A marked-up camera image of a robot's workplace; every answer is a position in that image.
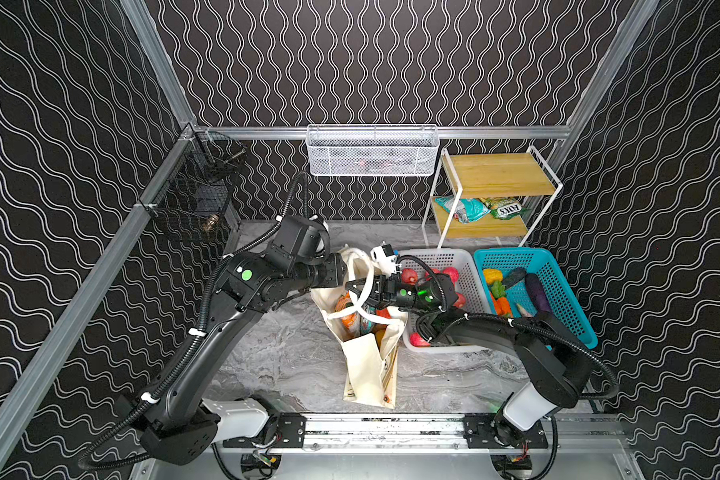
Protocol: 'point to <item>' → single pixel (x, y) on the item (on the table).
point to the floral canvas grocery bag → (371, 336)
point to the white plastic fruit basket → (465, 270)
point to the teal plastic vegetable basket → (542, 263)
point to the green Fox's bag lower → (506, 208)
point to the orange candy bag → (351, 326)
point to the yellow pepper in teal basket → (492, 275)
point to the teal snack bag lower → (466, 210)
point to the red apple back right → (453, 274)
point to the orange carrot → (499, 298)
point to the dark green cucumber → (513, 277)
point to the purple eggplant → (537, 294)
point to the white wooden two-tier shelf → (490, 195)
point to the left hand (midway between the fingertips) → (346, 266)
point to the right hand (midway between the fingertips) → (348, 292)
